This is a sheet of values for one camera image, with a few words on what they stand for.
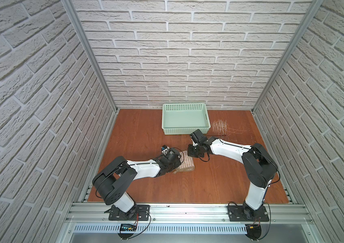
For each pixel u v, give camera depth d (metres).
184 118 1.12
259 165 0.49
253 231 0.70
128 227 0.71
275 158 0.98
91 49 0.86
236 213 0.74
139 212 0.73
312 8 0.70
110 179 0.46
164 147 0.85
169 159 0.71
